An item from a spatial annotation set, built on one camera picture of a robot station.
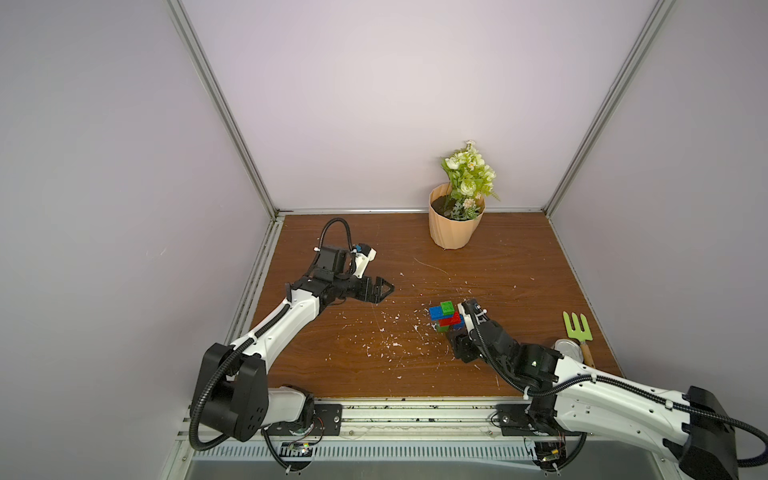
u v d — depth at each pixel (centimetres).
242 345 44
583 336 87
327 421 73
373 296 73
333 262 66
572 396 50
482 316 66
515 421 73
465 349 68
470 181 90
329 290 64
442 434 73
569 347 80
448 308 79
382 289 74
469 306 66
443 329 89
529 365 56
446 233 100
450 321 85
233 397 41
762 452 42
